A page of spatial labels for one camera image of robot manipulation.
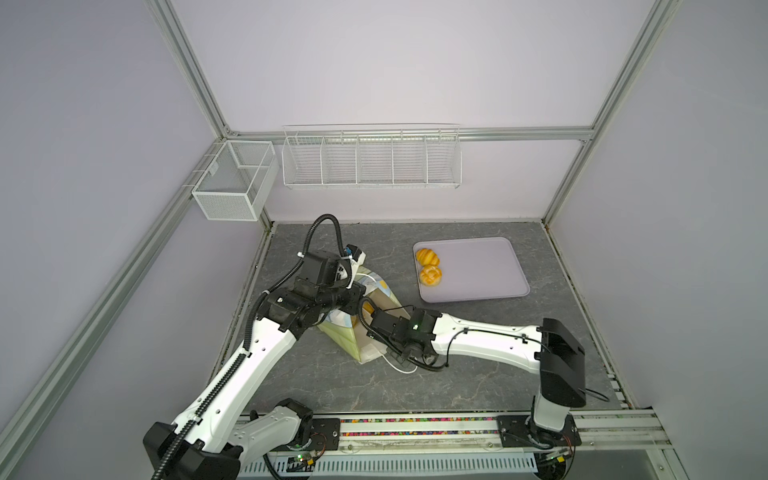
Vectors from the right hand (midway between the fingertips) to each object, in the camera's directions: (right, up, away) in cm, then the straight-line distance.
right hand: (405, 343), depth 80 cm
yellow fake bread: (+9, +17, +20) cm, 27 cm away
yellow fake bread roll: (+9, +23, +25) cm, 35 cm away
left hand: (-11, +15, -7) cm, 19 cm away
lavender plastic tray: (+26, +18, +28) cm, 42 cm away
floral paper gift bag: (-14, +7, -9) cm, 18 cm away
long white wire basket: (-10, +56, +18) cm, 60 cm away
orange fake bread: (-9, +12, -9) cm, 17 cm away
